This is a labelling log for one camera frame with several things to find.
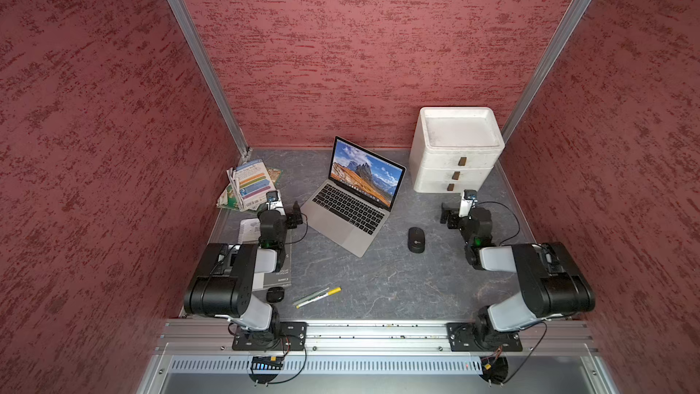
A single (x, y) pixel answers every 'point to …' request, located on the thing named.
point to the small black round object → (275, 294)
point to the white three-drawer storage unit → (454, 150)
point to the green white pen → (307, 298)
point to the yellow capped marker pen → (328, 294)
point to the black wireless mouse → (416, 240)
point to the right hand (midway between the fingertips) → (454, 205)
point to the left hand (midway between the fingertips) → (284, 207)
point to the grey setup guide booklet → (283, 277)
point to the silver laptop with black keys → (355, 202)
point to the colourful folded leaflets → (249, 186)
